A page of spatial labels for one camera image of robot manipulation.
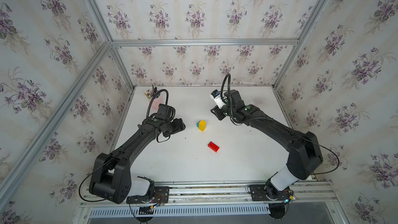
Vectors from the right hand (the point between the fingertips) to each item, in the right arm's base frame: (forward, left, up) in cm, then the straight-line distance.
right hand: (215, 107), depth 85 cm
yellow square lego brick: (-5, +7, -12) cm, 15 cm away
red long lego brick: (-16, +1, -17) cm, 24 cm away
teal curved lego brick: (-3, +10, -13) cm, 17 cm away
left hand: (-10, +19, -8) cm, 23 cm away
